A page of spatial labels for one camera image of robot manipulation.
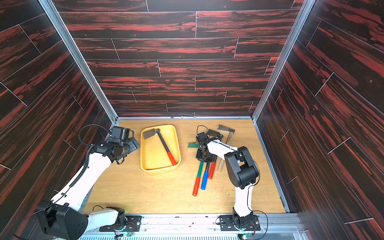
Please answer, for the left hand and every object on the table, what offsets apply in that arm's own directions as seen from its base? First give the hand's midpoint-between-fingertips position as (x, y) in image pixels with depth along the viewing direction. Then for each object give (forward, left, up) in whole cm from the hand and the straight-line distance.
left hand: (133, 145), depth 82 cm
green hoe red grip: (-4, -38, -18) cm, 42 cm away
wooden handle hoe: (+2, -51, -18) cm, 54 cm away
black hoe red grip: (+22, -2, -15) cm, 27 cm away
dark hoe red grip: (+23, -51, -16) cm, 58 cm away
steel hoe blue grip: (-12, -41, -18) cm, 46 cm away
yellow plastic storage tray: (+4, -7, -18) cm, 20 cm away
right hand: (+4, -41, -20) cm, 45 cm away
